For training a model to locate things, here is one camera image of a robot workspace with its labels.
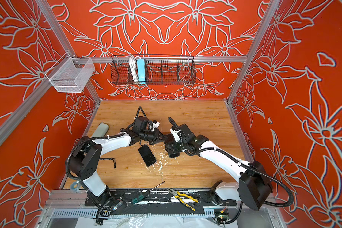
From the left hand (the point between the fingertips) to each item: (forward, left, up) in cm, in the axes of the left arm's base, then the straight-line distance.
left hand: (168, 138), depth 83 cm
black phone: (-10, -3, -2) cm, 11 cm away
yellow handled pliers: (-28, -7, -12) cm, 31 cm away
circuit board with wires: (-35, -30, -13) cm, 48 cm away
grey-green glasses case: (+9, +49, -10) cm, 50 cm away
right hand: (-4, -2, 0) cm, 5 cm away
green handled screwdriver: (-28, +11, -12) cm, 32 cm away
